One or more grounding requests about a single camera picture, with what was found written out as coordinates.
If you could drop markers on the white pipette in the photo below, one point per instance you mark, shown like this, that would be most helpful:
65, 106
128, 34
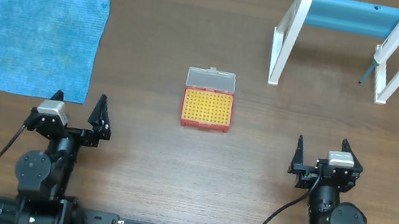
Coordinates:
393, 41

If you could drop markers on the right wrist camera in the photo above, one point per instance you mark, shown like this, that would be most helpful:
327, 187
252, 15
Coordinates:
341, 159

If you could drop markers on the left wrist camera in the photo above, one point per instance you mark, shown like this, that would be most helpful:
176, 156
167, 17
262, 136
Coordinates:
54, 110

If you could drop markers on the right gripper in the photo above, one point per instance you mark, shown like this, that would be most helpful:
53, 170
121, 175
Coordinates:
326, 176

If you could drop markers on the red and yellow tip box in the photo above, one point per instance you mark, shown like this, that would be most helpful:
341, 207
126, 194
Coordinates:
208, 99

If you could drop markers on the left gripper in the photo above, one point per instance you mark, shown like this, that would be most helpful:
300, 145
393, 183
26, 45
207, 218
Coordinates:
56, 129

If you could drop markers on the blue cloth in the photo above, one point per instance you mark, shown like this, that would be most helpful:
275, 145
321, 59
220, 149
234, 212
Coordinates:
41, 40

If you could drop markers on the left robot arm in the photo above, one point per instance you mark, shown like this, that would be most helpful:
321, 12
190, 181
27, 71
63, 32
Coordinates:
45, 171

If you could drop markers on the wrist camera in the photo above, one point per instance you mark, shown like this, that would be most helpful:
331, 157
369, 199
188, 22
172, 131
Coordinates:
341, 159
54, 110

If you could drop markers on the white and blue stand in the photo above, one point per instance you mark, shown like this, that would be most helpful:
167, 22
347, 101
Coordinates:
348, 16

